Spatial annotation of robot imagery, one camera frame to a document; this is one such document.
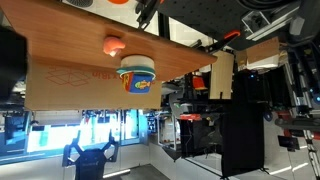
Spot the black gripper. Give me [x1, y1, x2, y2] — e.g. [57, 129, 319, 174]
[61, 129, 120, 180]

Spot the colourful soft picture cube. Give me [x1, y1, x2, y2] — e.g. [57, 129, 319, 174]
[120, 71, 154, 95]

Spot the white bowl teal rim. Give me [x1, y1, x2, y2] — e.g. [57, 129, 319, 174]
[116, 54, 157, 81]

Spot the brown cardboard panel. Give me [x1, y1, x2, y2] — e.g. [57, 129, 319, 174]
[24, 54, 163, 111]

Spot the red flat case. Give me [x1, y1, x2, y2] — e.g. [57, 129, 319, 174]
[179, 113, 203, 121]

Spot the pink plush toy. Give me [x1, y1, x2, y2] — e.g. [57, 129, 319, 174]
[102, 35, 127, 58]

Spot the black rounded blurry object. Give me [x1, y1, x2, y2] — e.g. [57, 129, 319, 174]
[0, 25, 29, 101]

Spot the black metal table leg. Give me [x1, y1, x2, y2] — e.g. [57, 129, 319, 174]
[158, 13, 171, 39]

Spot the dark round mesh object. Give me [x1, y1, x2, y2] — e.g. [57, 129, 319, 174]
[66, 0, 94, 8]

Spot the black perforated mounting board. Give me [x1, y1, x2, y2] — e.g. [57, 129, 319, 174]
[156, 0, 320, 51]

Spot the brown cardboard box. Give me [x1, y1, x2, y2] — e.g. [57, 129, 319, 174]
[235, 36, 281, 66]

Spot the black bar clamp orange handle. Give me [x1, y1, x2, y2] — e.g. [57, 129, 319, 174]
[190, 29, 242, 56]
[134, 0, 166, 30]

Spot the silver aluminium extrusion frame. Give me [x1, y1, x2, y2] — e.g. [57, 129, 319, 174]
[241, 9, 294, 42]

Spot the black camera tripod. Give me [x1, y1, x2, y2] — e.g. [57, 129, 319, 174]
[288, 43, 320, 180]

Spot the black cable coil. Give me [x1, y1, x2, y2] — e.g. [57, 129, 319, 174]
[238, 0, 301, 11]

